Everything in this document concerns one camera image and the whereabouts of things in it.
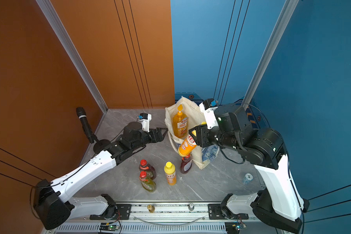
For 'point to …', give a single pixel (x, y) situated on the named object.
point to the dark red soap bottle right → (185, 164)
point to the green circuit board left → (106, 226)
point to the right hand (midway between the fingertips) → (195, 129)
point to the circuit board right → (234, 227)
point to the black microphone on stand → (99, 145)
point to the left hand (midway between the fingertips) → (164, 128)
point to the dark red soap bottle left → (145, 166)
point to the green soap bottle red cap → (147, 183)
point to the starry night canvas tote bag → (203, 156)
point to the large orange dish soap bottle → (180, 124)
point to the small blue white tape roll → (248, 177)
